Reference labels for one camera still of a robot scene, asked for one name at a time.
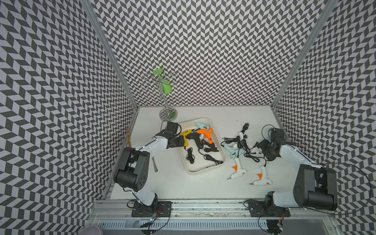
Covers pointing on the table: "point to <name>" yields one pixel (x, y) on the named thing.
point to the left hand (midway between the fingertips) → (181, 142)
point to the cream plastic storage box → (195, 160)
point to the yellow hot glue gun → (184, 133)
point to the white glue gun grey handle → (241, 134)
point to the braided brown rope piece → (129, 136)
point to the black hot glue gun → (196, 136)
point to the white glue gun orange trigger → (240, 171)
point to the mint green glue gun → (202, 126)
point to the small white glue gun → (263, 180)
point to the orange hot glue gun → (206, 132)
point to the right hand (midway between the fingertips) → (260, 151)
